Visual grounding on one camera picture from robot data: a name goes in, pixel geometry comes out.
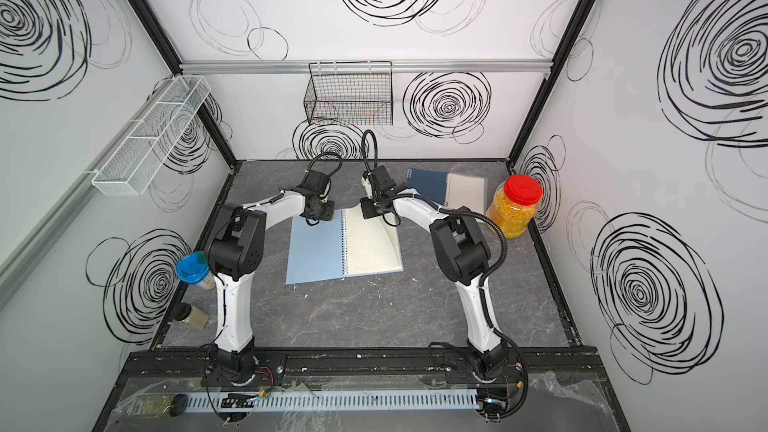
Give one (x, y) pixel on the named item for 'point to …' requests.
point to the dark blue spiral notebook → (449, 190)
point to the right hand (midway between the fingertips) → (367, 208)
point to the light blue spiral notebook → (346, 244)
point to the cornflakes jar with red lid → (513, 204)
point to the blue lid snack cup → (194, 268)
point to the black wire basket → (350, 93)
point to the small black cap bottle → (191, 315)
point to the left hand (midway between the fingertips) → (325, 212)
